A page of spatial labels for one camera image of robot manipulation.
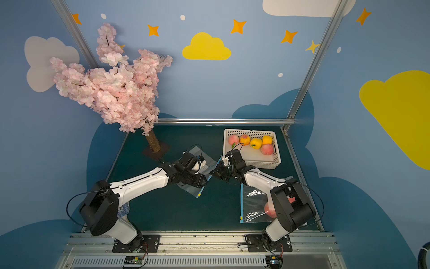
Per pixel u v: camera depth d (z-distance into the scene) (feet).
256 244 2.45
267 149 3.39
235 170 2.32
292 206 1.49
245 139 3.53
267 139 3.54
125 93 2.08
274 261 2.40
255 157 3.45
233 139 3.53
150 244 2.42
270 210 2.56
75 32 2.47
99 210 1.42
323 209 1.51
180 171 2.13
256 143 3.49
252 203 2.76
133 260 2.35
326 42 2.60
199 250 2.43
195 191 2.81
